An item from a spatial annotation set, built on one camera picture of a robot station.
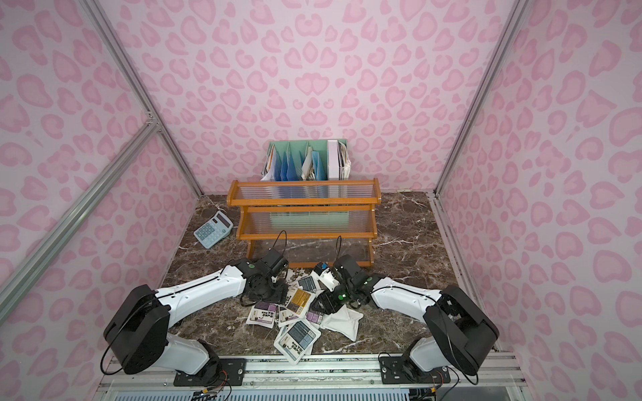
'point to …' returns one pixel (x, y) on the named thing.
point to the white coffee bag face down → (344, 321)
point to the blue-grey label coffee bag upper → (308, 283)
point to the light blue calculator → (214, 230)
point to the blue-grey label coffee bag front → (296, 341)
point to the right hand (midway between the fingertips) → (317, 304)
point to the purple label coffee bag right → (314, 317)
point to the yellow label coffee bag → (298, 302)
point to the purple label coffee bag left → (262, 314)
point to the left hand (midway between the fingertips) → (279, 293)
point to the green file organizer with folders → (307, 160)
